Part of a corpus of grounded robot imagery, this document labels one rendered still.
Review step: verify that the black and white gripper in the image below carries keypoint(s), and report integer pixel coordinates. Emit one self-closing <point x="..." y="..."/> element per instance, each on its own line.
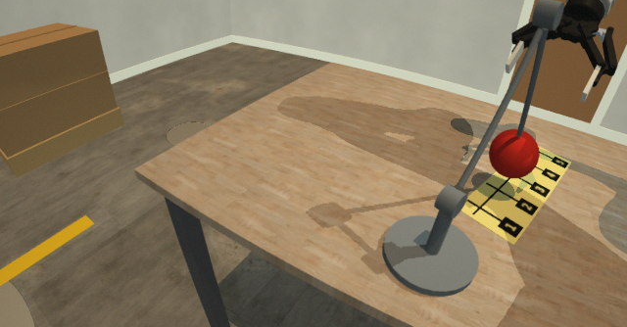
<point x="580" y="19"/>

